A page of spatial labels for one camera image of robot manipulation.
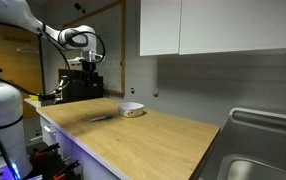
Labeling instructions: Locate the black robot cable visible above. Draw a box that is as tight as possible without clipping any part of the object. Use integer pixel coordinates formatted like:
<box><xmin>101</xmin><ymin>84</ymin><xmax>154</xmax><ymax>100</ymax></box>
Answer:
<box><xmin>37</xmin><ymin>23</ymin><xmax>107</xmax><ymax>73</ymax></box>

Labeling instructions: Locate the white wall cabinet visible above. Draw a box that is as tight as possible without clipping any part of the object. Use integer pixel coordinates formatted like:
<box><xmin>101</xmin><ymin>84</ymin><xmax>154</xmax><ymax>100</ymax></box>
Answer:
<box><xmin>139</xmin><ymin>0</ymin><xmax>286</xmax><ymax>57</ymax></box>

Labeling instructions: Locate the stainless steel sink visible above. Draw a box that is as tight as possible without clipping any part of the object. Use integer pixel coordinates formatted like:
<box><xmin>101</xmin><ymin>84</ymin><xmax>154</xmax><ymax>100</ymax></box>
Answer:
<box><xmin>195</xmin><ymin>106</ymin><xmax>286</xmax><ymax>180</ymax></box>

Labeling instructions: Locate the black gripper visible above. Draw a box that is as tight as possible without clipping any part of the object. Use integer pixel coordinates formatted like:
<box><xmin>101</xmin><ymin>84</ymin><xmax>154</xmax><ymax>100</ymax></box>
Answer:
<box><xmin>81</xmin><ymin>60</ymin><xmax>98</xmax><ymax>81</ymax></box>

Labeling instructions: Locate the wooden door panel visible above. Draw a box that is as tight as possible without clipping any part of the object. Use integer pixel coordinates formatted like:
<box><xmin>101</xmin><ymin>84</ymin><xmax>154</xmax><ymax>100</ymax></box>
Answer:
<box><xmin>0</xmin><ymin>21</ymin><xmax>43</xmax><ymax>119</ymax></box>

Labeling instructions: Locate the black equipment box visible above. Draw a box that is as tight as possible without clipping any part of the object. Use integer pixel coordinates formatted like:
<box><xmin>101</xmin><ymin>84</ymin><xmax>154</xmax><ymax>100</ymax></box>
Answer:
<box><xmin>40</xmin><ymin>68</ymin><xmax>105</xmax><ymax>106</ymax></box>

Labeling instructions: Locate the white counter base cabinet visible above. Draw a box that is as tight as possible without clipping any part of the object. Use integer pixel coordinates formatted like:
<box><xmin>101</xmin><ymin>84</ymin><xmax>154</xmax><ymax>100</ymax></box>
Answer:
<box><xmin>36</xmin><ymin>111</ymin><xmax>131</xmax><ymax>180</ymax></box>

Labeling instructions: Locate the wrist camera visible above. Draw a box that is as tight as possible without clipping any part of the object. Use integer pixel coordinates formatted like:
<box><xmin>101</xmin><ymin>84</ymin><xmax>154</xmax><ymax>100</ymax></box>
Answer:
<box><xmin>66</xmin><ymin>56</ymin><xmax>85</xmax><ymax>67</ymax></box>

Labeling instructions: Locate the white drawer handle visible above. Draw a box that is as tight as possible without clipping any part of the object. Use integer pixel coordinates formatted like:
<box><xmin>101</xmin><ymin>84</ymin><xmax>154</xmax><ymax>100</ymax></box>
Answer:
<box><xmin>43</xmin><ymin>125</ymin><xmax>56</xmax><ymax>135</ymax></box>

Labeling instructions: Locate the red and black clamp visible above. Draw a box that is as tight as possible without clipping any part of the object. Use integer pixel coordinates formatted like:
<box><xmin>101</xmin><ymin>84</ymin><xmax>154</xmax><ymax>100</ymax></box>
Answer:
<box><xmin>52</xmin><ymin>159</ymin><xmax>81</xmax><ymax>180</ymax></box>
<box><xmin>32</xmin><ymin>143</ymin><xmax>61</xmax><ymax>162</ymax></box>

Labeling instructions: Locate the wooden framed whiteboard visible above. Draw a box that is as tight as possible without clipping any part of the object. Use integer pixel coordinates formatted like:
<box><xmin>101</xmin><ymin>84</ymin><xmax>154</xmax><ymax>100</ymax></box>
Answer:
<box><xmin>62</xmin><ymin>0</ymin><xmax>127</xmax><ymax>96</ymax></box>

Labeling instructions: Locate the white round bowl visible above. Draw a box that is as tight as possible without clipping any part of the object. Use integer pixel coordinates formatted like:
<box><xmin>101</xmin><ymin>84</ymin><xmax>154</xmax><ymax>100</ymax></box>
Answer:
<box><xmin>117</xmin><ymin>101</ymin><xmax>146</xmax><ymax>118</ymax></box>

